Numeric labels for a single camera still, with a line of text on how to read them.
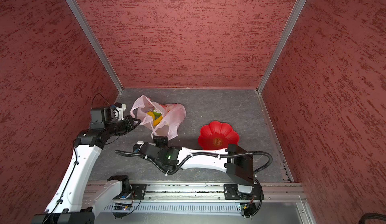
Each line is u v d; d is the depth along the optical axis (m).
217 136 0.94
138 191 0.74
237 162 0.48
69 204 0.37
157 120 0.98
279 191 0.77
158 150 0.54
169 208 0.77
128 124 0.63
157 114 1.00
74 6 0.76
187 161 0.48
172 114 0.84
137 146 0.63
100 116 0.53
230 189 0.74
